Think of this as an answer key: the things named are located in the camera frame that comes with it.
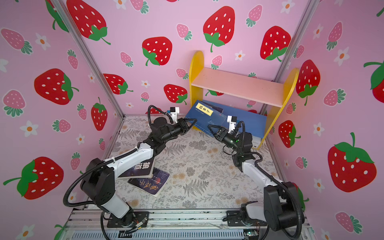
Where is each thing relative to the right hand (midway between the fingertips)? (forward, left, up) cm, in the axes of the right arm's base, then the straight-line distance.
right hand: (207, 128), depth 72 cm
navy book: (+7, +1, +3) cm, 7 cm away
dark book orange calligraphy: (-21, +28, -29) cm, 45 cm away
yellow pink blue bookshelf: (+50, -35, -22) cm, 65 cm away
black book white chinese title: (-14, +36, -27) cm, 47 cm away
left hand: (+3, +6, +3) cm, 7 cm away
